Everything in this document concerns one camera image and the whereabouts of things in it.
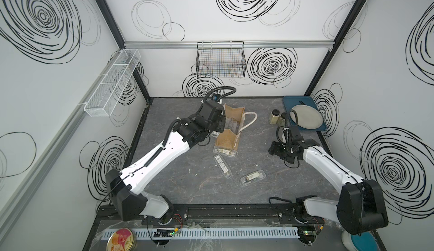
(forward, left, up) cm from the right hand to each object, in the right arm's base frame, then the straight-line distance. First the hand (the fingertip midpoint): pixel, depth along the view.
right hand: (274, 153), depth 86 cm
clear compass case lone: (-11, +12, -4) cm, 17 cm away
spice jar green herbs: (+21, -8, -1) cm, 22 cm away
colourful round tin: (-38, +65, -1) cm, 76 cm away
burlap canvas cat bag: (+9, +24, -2) cm, 26 cm away
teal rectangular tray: (+44, -22, -7) cm, 50 cm away
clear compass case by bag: (+3, +26, -4) cm, 26 cm away
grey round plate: (+30, -29, -7) cm, 42 cm away
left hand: (+6, +28, +22) cm, 37 cm away
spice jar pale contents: (+23, -4, +1) cm, 24 cm away
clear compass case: (-6, +27, -4) cm, 28 cm away
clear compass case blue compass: (+19, +22, -2) cm, 29 cm away
